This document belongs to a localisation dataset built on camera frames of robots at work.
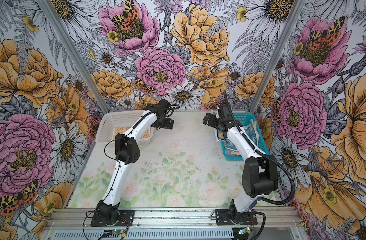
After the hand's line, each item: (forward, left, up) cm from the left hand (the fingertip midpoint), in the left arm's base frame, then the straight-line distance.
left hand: (163, 129), depth 101 cm
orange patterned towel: (+3, +28, -5) cm, 29 cm away
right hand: (-5, -29, +11) cm, 32 cm away
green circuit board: (-55, +18, -8) cm, 58 cm away
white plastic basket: (+10, +41, -3) cm, 42 cm away
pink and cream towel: (-15, -46, -6) cm, 49 cm away
